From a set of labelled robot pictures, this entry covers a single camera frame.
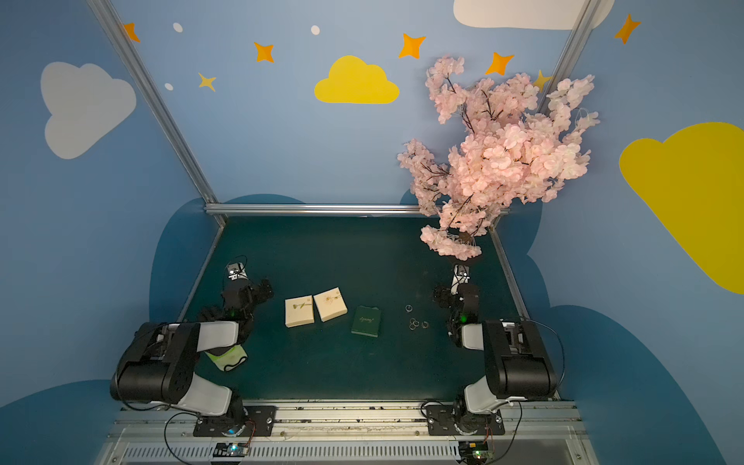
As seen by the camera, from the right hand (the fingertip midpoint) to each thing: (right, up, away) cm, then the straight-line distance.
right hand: (458, 280), depth 95 cm
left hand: (-67, +1, -1) cm, 67 cm away
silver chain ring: (-17, -10, +1) cm, 19 cm away
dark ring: (-16, -14, -2) cm, 21 cm away
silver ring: (-12, -15, -2) cm, 19 cm away
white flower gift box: (-43, -8, -2) cm, 43 cm away
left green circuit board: (-64, -39, -25) cm, 79 cm away
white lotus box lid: (-70, -22, -11) cm, 74 cm away
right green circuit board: (-3, -40, -24) cm, 47 cm away
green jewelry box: (-31, -12, -5) cm, 34 cm away
